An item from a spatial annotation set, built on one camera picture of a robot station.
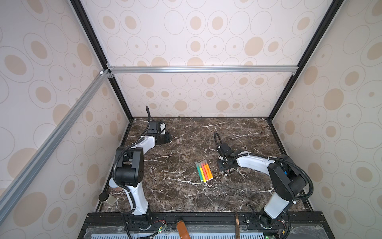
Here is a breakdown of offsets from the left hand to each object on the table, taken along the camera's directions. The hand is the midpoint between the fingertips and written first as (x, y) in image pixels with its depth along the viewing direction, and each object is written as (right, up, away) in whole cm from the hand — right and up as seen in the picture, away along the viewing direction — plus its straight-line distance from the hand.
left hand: (174, 135), depth 98 cm
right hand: (+33, -19, -3) cm, 39 cm away
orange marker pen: (+22, -21, -6) cm, 31 cm away
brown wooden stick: (+34, -47, -26) cm, 64 cm away
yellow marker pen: (+18, -23, -8) cm, 30 cm away
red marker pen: (+19, -22, -8) cm, 30 cm away
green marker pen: (+16, -23, -8) cm, 29 cm away
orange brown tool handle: (+7, -44, -29) cm, 53 cm away
